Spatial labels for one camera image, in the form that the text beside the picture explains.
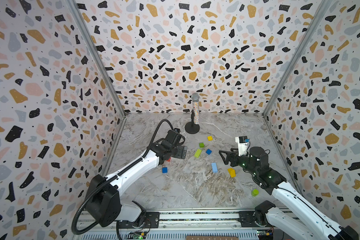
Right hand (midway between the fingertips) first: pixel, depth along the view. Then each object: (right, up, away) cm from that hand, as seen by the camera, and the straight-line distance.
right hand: (224, 148), depth 76 cm
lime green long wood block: (-12, -6, +23) cm, 27 cm away
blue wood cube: (-5, -5, +24) cm, 25 cm away
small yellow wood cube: (-3, +3, +31) cm, 31 cm away
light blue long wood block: (-2, -14, +17) cm, 22 cm away
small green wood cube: (-10, -1, +27) cm, 29 cm away
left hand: (-24, 0, +7) cm, 25 cm away
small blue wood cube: (-33, -15, +15) cm, 39 cm away
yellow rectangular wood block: (+7, -16, +13) cm, 21 cm away
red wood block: (-31, -10, +19) cm, 38 cm away
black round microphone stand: (-16, +10, +37) cm, 42 cm away
